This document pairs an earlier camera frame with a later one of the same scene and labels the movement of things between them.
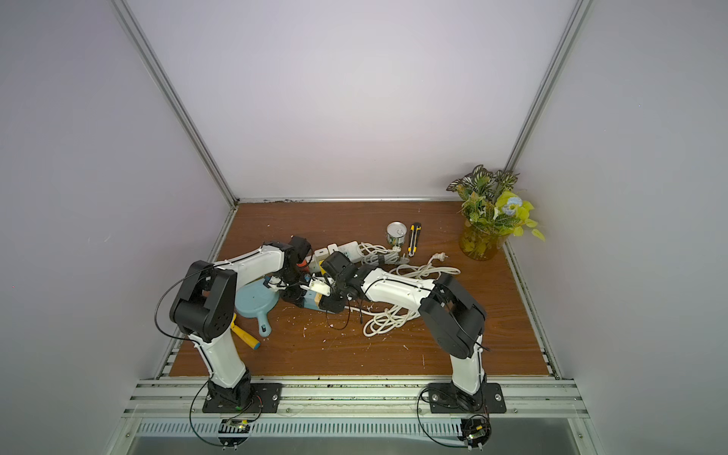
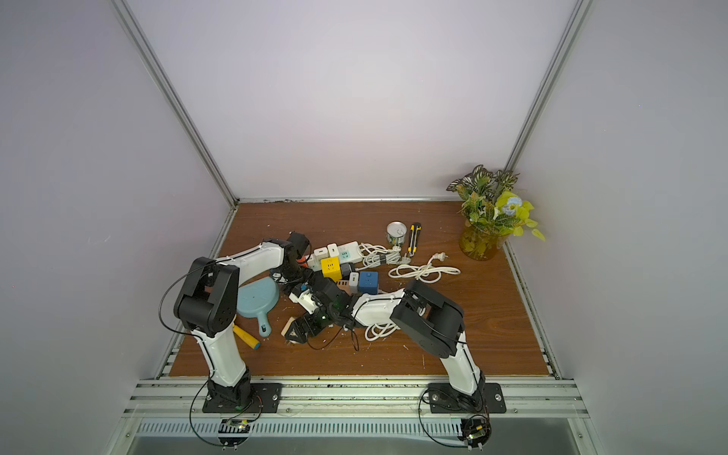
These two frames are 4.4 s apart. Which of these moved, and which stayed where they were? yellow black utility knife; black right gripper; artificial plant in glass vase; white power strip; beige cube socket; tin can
Moved: beige cube socket; black right gripper
Stayed: white power strip; artificial plant in glass vase; yellow black utility knife; tin can
